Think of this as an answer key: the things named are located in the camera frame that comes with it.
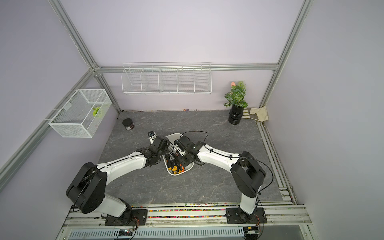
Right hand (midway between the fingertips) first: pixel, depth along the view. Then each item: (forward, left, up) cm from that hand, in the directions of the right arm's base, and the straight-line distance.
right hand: (183, 158), depth 87 cm
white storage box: (-3, +7, -2) cm, 8 cm away
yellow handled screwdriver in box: (-6, +5, -1) cm, 7 cm away
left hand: (+7, +13, +2) cm, 15 cm away
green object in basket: (+18, +47, +23) cm, 55 cm away
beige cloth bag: (+42, -58, -8) cm, 72 cm away
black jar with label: (+30, +43, -3) cm, 52 cm away
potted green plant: (+31, -33, +20) cm, 50 cm away
